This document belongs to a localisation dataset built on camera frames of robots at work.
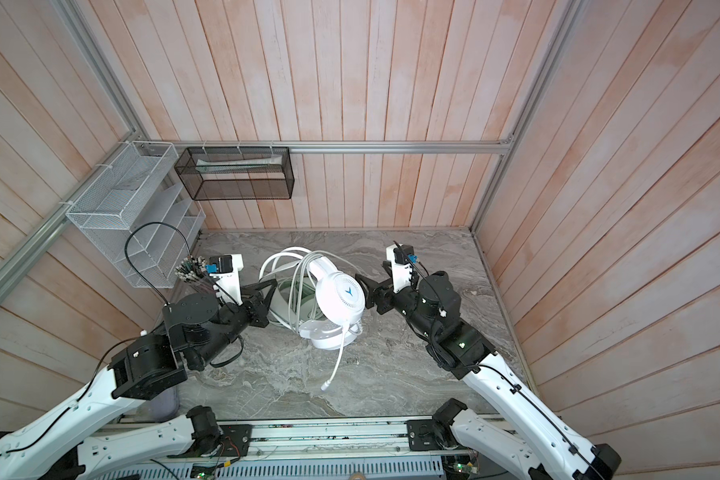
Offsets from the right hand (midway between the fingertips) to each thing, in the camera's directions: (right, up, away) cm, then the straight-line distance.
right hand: (373, 270), depth 66 cm
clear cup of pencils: (-55, 0, +24) cm, 60 cm away
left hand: (-20, -4, -5) cm, 21 cm away
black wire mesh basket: (-46, +33, +40) cm, 70 cm away
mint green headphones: (-19, -7, -6) cm, 22 cm away
